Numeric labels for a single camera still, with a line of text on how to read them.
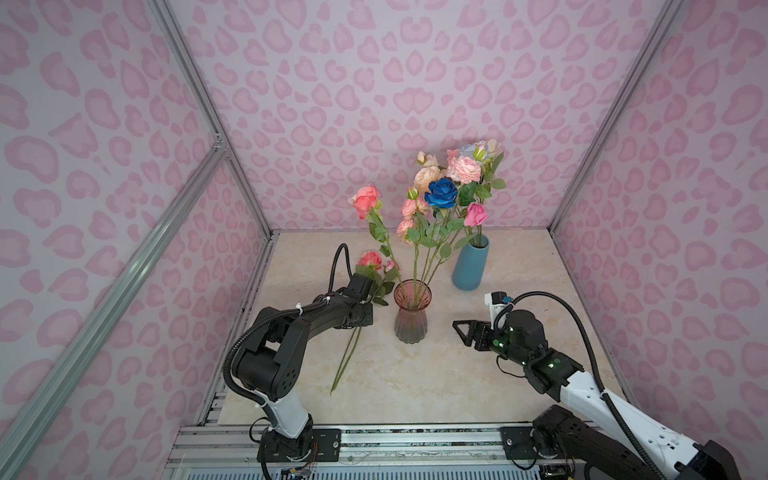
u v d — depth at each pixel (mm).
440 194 632
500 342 675
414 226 717
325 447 727
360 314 795
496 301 714
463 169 628
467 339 708
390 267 1040
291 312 526
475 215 652
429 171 731
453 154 780
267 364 471
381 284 1019
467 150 719
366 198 687
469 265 902
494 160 822
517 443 738
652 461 413
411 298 802
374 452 732
